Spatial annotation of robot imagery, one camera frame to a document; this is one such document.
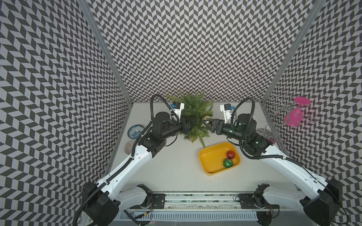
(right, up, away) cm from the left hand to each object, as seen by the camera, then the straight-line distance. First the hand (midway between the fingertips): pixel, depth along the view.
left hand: (195, 120), depth 68 cm
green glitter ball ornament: (+20, -26, +14) cm, 35 cm away
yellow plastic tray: (+11, -26, +22) cm, 36 cm away
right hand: (+5, -2, -1) cm, 5 cm away
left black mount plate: (-19, -42, +4) cm, 47 cm away
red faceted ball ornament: (+22, -21, +16) cm, 35 cm away
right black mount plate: (+28, -43, +5) cm, 52 cm away
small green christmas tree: (+1, +6, +1) cm, 6 cm away
